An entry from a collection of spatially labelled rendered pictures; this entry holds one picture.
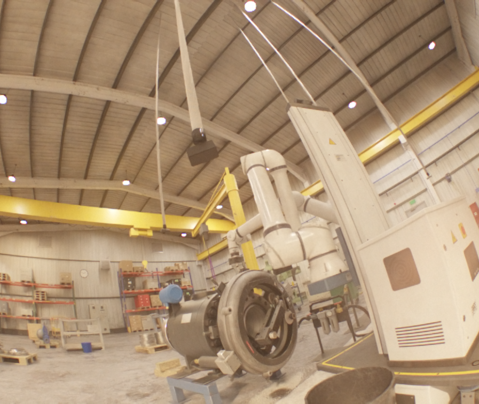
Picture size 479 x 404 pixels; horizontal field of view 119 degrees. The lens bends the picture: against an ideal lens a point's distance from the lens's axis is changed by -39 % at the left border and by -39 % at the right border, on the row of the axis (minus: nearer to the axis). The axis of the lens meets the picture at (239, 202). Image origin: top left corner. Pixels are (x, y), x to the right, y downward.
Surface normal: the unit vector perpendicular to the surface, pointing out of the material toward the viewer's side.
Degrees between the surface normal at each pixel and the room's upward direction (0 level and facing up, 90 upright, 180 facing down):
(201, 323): 74
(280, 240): 80
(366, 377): 87
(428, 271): 90
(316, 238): 90
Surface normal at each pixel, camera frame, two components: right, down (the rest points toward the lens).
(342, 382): -0.21, -0.42
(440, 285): -0.94, 0.10
